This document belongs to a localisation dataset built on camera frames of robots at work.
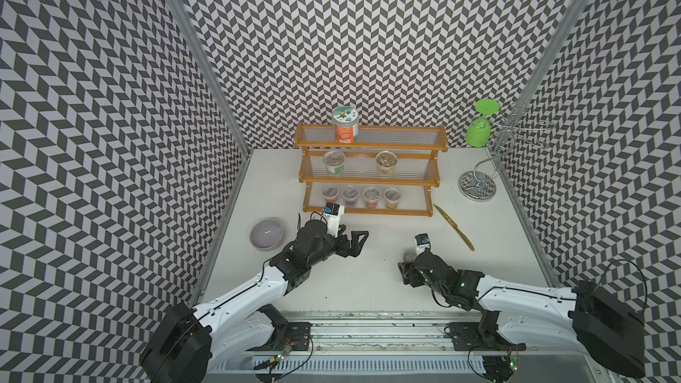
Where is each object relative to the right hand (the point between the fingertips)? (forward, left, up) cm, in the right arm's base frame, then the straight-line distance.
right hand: (409, 267), depth 85 cm
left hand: (+6, +17, +13) cm, 22 cm away
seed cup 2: (+24, +19, +8) cm, 31 cm away
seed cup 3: (+23, +11, +7) cm, 27 cm away
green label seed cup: (+29, +24, +20) cm, 42 cm away
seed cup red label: (+24, +26, +8) cm, 37 cm away
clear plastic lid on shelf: (+32, +15, +16) cm, 39 cm away
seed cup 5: (+1, +1, +6) cm, 6 cm away
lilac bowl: (+10, +48, +4) cm, 49 cm away
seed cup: (+29, +7, +19) cm, 35 cm away
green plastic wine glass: (+40, -27, +22) cm, 53 cm away
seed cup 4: (+23, +4, +7) cm, 24 cm away
